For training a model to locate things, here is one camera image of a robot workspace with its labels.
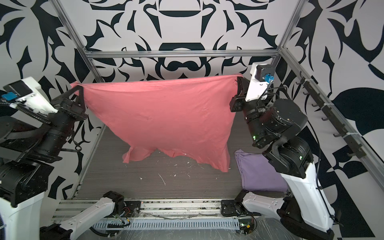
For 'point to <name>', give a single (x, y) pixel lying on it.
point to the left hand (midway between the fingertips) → (76, 83)
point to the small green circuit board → (246, 225)
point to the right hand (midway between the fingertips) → (244, 76)
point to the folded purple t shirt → (258, 174)
